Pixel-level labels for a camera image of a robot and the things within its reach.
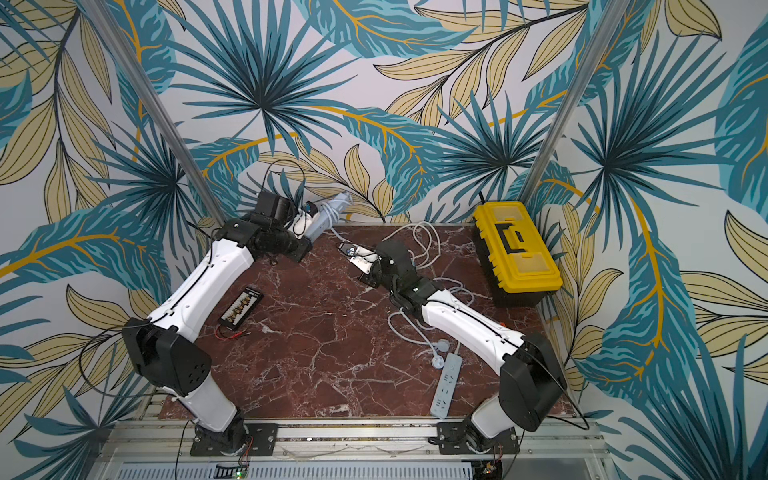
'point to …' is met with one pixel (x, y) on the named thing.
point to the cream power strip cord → (434, 247)
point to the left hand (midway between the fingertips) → (301, 246)
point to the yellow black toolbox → (518, 265)
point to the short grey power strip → (445, 385)
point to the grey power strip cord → (334, 215)
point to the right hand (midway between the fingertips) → (365, 248)
